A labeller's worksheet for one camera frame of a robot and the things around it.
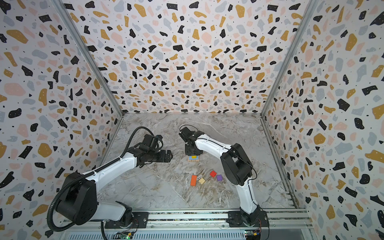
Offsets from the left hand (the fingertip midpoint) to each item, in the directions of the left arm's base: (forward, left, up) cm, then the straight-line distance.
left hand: (166, 153), depth 87 cm
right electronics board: (-38, -44, -11) cm, 60 cm away
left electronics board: (-37, +16, -10) cm, 42 cm away
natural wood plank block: (0, -16, -10) cm, 19 cm away
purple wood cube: (-11, -31, -10) cm, 34 cm away
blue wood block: (+1, -14, -8) cm, 16 cm away
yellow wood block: (+1, -16, -6) cm, 17 cm away
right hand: (+4, -13, -4) cm, 14 cm away
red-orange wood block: (-12, -16, -12) cm, 23 cm away
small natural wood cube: (-13, -21, -9) cm, 26 cm away
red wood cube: (-8, -28, -11) cm, 31 cm away
